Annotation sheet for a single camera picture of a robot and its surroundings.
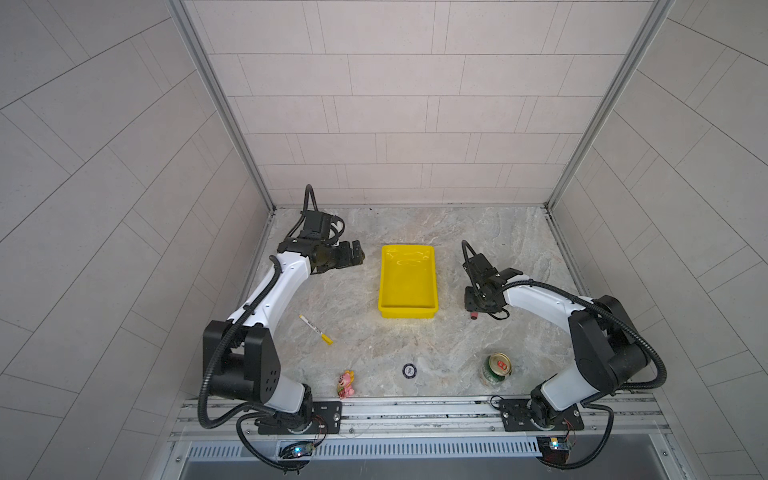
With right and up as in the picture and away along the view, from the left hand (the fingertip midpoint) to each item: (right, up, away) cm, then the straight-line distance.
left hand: (358, 252), depth 84 cm
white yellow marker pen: (-10, -24, -1) cm, 26 cm away
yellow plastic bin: (+15, -11, +12) cm, 22 cm away
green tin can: (+35, -26, -15) cm, 46 cm away
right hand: (+33, -17, +6) cm, 38 cm away
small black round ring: (+14, -31, -6) cm, 35 cm away
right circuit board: (+48, -44, -17) cm, 67 cm away
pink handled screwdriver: (+34, -19, +3) cm, 39 cm away
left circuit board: (-11, -42, -19) cm, 48 cm away
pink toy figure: (-2, -33, -11) cm, 35 cm away
